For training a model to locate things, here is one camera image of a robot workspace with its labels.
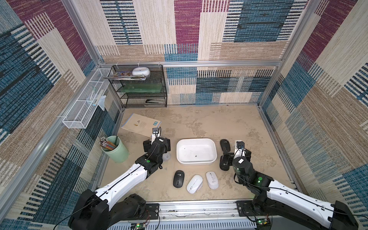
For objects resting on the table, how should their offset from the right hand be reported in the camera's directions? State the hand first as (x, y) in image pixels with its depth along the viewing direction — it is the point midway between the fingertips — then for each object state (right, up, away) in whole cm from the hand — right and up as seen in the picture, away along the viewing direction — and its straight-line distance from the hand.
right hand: (233, 147), depth 80 cm
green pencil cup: (-63, -4, +4) cm, 64 cm away
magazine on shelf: (-64, +43, +12) cm, 78 cm away
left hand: (-42, +4, +5) cm, 42 cm away
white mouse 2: (-11, -19, +1) cm, 22 cm away
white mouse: (-21, -21, +1) cm, 29 cm away
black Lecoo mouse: (-30, -19, +3) cm, 35 cm away
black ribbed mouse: (0, -2, +15) cm, 15 cm away
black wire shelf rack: (-65, +31, +39) cm, 82 cm away
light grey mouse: (-38, -8, +12) cm, 41 cm away
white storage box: (-19, -6, +15) cm, 24 cm away
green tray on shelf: (-55, +36, +18) cm, 68 cm away
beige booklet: (-59, +11, +29) cm, 67 cm away
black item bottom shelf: (-52, +29, +30) cm, 66 cm away
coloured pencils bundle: (-70, +2, 0) cm, 70 cm away
